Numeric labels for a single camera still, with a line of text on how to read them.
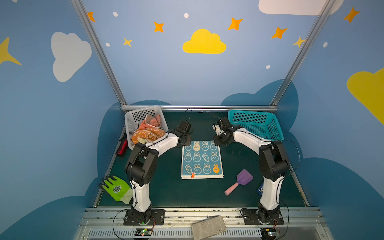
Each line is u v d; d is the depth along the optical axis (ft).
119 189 2.69
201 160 3.13
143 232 2.32
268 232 2.34
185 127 2.52
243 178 2.88
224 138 2.82
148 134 3.03
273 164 1.70
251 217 2.40
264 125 3.76
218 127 2.72
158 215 2.45
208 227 2.27
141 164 1.65
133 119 3.65
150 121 3.43
